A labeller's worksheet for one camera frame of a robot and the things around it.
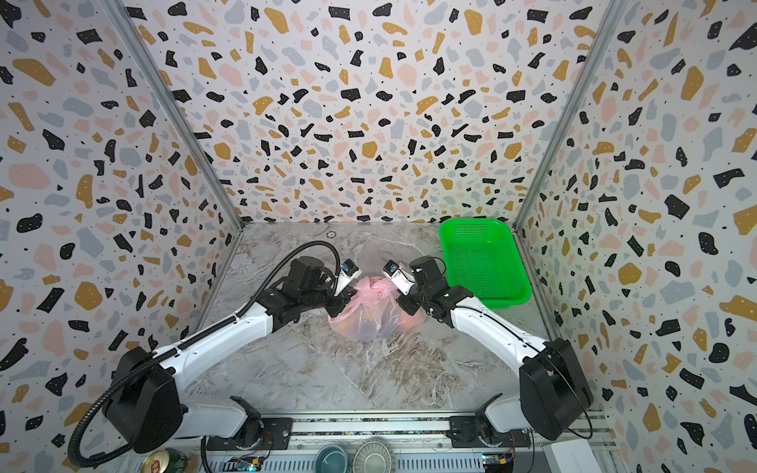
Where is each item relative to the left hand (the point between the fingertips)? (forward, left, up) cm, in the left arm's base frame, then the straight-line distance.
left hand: (354, 285), depth 81 cm
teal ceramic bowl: (-38, +4, -18) cm, 42 cm away
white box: (-39, -52, -13) cm, 66 cm away
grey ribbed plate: (-38, -5, -17) cm, 42 cm away
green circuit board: (-38, +24, -18) cm, 49 cm away
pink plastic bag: (-5, -5, -7) cm, 10 cm away
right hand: (+2, -12, -2) cm, 12 cm away
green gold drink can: (-38, +37, -7) cm, 53 cm away
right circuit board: (-39, -36, -19) cm, 56 cm away
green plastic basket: (+26, -45, -20) cm, 56 cm away
